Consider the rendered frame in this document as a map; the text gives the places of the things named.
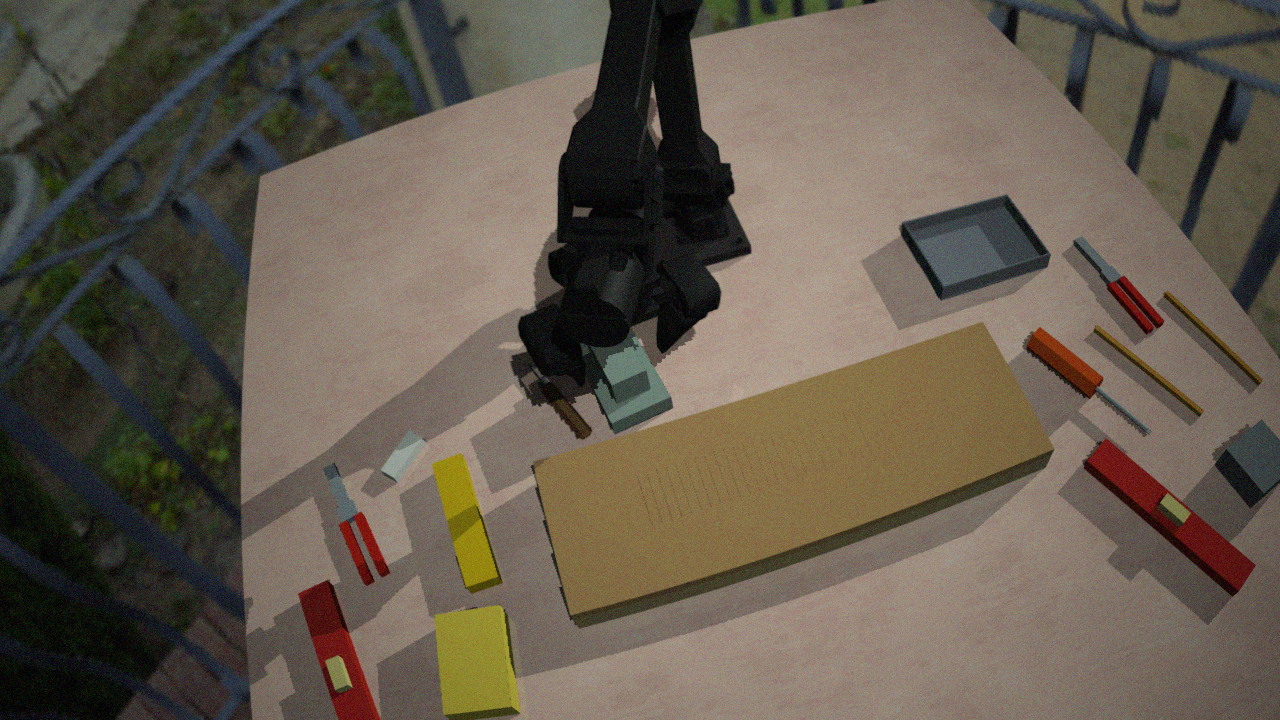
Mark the orange-handled awl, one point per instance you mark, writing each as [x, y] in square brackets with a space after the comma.
[1073, 369]

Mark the brown wooden rod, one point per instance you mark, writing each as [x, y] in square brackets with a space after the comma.
[1148, 370]
[1217, 341]

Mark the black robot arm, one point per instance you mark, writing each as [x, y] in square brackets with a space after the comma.
[611, 165]

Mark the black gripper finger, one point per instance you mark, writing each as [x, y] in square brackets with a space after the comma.
[577, 373]
[672, 324]

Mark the tan floor panel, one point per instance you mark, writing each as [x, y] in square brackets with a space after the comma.
[725, 495]

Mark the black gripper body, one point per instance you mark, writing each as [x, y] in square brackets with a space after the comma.
[684, 280]

